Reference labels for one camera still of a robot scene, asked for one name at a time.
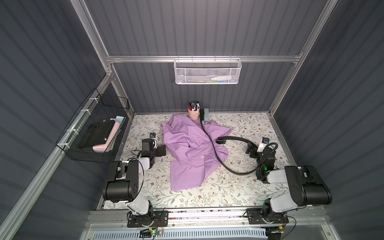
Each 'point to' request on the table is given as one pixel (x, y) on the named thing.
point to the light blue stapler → (206, 111)
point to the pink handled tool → (102, 148)
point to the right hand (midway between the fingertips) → (257, 143)
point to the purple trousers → (188, 149)
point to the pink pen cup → (193, 109)
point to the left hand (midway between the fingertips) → (158, 146)
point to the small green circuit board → (149, 232)
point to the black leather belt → (221, 140)
